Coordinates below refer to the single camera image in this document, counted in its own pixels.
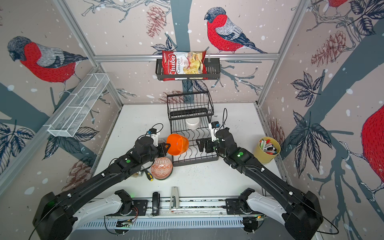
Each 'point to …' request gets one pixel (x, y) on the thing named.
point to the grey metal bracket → (174, 192)
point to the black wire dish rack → (189, 114)
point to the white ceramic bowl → (193, 123)
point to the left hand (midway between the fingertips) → (170, 145)
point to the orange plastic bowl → (179, 144)
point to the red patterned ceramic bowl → (162, 168)
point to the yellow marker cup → (267, 149)
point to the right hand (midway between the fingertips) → (200, 142)
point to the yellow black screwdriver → (149, 175)
